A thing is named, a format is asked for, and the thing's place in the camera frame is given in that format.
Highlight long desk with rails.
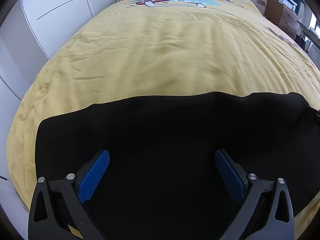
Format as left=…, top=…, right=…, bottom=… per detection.
left=298, top=21, right=320, bottom=49

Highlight white wardrobe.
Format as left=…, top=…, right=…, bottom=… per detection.
left=1, top=0, right=116, bottom=180

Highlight wooden drawer chest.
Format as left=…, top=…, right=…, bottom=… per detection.
left=264, top=0, right=299, bottom=40

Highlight yellow dinosaur bed cover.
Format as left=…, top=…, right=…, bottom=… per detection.
left=6, top=0, right=320, bottom=240

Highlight black bag on floor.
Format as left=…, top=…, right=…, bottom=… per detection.
left=295, top=34, right=306, bottom=50

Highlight black pants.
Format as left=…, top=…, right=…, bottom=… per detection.
left=35, top=92, right=319, bottom=239

